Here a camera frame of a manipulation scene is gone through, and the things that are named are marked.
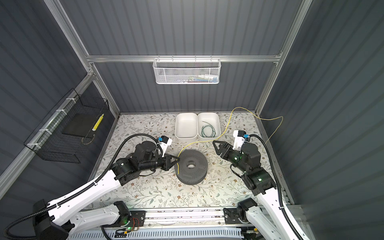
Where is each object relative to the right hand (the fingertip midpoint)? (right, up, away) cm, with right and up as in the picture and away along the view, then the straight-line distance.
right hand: (217, 145), depth 68 cm
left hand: (-17, -7, +2) cm, 19 cm away
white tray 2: (+3, +15, +47) cm, 50 cm away
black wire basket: (-75, +5, +3) cm, 75 cm away
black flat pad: (-68, +9, +7) cm, 69 cm away
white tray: (-17, +9, +41) cm, 45 cm away
